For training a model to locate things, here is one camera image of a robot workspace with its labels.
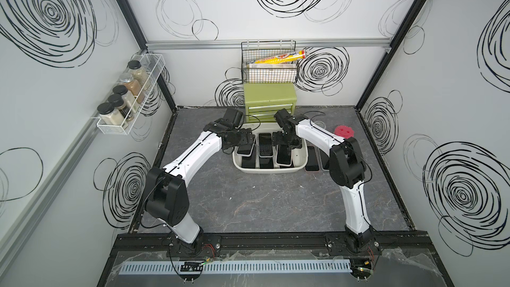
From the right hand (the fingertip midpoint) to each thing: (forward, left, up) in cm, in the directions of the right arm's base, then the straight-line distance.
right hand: (283, 143), depth 98 cm
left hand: (-5, +19, +11) cm, 22 cm away
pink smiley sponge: (+11, -33, -3) cm, 35 cm away
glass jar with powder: (+9, -19, +5) cm, 22 cm away
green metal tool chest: (+18, +10, +13) cm, 24 cm away
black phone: (-12, -13, +2) cm, 17 cm away
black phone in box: (-9, +17, -3) cm, 19 cm away
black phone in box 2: (-9, +8, -3) cm, 13 cm away
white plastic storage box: (-6, +11, -3) cm, 12 cm away
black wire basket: (+18, +2, +29) cm, 34 cm away
